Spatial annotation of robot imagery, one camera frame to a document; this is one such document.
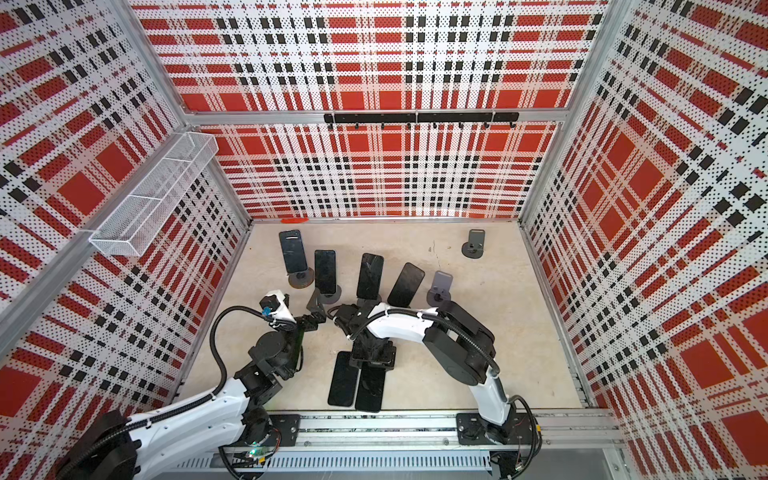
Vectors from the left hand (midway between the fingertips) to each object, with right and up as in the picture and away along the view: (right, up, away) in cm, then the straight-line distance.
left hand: (306, 296), depth 78 cm
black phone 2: (+10, -24, +3) cm, 26 cm away
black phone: (+17, -26, +3) cm, 31 cm away
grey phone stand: (-10, +2, +26) cm, 28 cm away
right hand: (+17, -21, +5) cm, 28 cm away
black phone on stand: (-10, +12, +18) cm, 24 cm away
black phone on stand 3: (+16, +4, +15) cm, 22 cm away
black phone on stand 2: (+1, +5, +17) cm, 17 cm away
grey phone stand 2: (+53, +14, +31) cm, 63 cm away
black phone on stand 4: (+27, +1, +10) cm, 29 cm away
